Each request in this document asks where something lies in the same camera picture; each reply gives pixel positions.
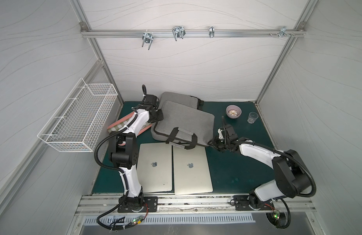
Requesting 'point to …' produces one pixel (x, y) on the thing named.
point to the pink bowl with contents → (233, 111)
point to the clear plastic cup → (252, 116)
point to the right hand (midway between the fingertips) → (208, 142)
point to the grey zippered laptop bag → (189, 101)
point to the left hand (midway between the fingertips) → (161, 117)
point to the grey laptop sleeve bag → (183, 127)
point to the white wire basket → (77, 124)
